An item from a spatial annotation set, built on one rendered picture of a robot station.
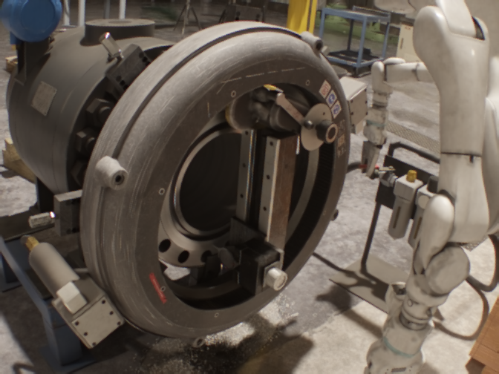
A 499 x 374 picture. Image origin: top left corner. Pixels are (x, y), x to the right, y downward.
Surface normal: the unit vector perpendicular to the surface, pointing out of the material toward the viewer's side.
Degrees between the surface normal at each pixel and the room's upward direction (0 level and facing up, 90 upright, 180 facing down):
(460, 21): 43
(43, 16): 90
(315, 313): 0
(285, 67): 90
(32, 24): 90
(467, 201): 65
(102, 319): 90
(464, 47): 54
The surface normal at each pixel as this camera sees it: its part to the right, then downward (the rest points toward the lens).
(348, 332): 0.10, -0.89
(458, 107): -0.59, 0.01
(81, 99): -0.51, -0.33
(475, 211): 0.10, 0.00
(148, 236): 0.70, 0.38
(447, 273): -0.02, 0.49
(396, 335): -0.84, 0.21
